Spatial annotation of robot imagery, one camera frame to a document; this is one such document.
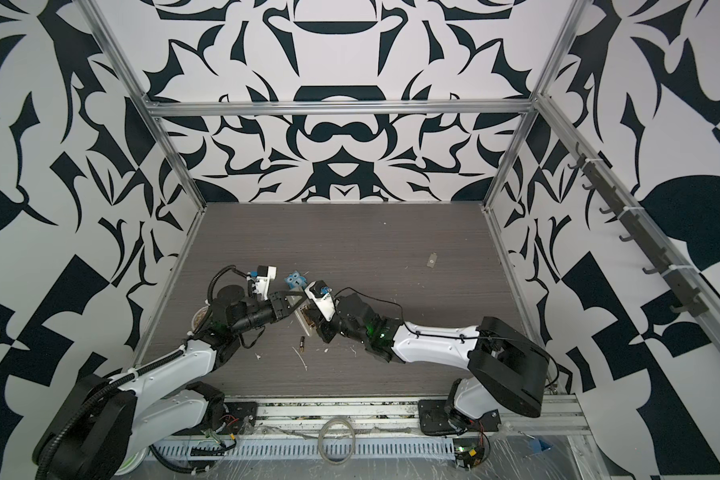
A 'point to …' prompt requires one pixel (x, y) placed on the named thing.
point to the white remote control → (306, 317)
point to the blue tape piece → (538, 445)
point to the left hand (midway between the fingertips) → (308, 292)
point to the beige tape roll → (198, 318)
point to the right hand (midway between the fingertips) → (309, 308)
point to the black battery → (302, 340)
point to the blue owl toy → (295, 280)
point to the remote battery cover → (432, 260)
